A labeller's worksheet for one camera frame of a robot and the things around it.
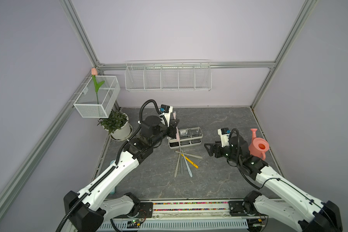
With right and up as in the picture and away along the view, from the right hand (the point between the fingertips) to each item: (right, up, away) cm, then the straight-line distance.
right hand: (210, 142), depth 78 cm
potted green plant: (-56, +10, +11) cm, 58 cm away
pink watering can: (+30, -3, +7) cm, 31 cm away
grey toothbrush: (-16, -15, +11) cm, 24 cm away
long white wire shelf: (-25, +44, +22) cm, 55 cm away
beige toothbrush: (-18, -16, +11) cm, 27 cm away
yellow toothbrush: (-9, -14, +11) cm, 20 cm away
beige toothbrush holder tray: (-11, +1, +21) cm, 24 cm away
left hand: (-17, +12, -9) cm, 23 cm away
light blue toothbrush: (-12, -15, +11) cm, 22 cm away
